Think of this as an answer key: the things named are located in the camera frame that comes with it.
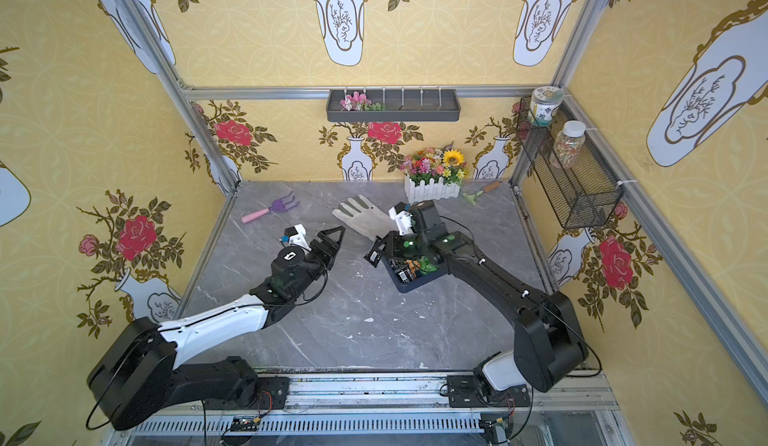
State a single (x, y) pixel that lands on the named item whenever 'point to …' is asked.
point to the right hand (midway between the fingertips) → (384, 241)
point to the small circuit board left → (240, 423)
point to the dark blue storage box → (417, 283)
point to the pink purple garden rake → (278, 204)
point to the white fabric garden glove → (362, 215)
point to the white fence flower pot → (434, 174)
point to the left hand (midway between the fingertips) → (335, 232)
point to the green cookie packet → (425, 267)
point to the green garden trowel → (489, 187)
